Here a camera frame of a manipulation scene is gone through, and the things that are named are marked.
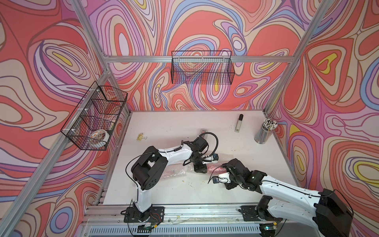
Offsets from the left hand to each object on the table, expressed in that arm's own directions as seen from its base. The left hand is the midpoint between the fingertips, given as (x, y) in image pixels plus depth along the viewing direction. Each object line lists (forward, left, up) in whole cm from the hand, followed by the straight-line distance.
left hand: (206, 168), depth 88 cm
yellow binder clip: (+24, +45, 0) cm, 51 cm away
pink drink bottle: (-3, +21, +4) cm, 22 cm away
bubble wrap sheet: (-1, +10, +3) cm, 10 cm away
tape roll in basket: (+5, +54, +25) cm, 60 cm away
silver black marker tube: (+34, -27, +2) cm, 44 cm away
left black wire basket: (+11, +61, +28) cm, 67 cm away
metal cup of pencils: (+20, -38, +8) cm, 44 cm away
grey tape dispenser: (+26, +1, +4) cm, 26 cm away
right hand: (-3, -11, +1) cm, 12 cm away
